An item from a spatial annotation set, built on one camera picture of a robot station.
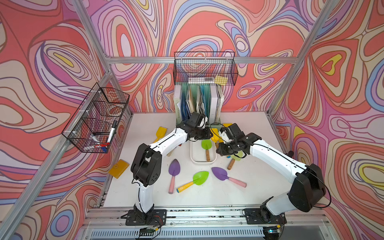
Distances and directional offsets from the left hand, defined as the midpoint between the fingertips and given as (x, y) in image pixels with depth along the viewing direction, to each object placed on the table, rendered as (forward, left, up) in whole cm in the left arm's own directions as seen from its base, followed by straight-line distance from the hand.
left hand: (213, 135), depth 87 cm
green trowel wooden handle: (+4, +3, -15) cm, 16 cm away
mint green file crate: (+24, +3, +7) cm, 25 cm away
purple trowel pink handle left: (-15, +24, -16) cm, 32 cm away
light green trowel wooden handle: (-19, -9, +8) cm, 22 cm away
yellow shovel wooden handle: (0, -2, -3) cm, 4 cm away
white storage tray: (-4, +9, -15) cm, 18 cm away
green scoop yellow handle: (-20, +8, -16) cm, 27 cm away
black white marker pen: (-10, +50, +15) cm, 53 cm away
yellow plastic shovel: (+21, -14, -15) cm, 30 cm away
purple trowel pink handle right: (-17, -6, -17) cm, 25 cm away
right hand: (-11, -3, -4) cm, 12 cm away
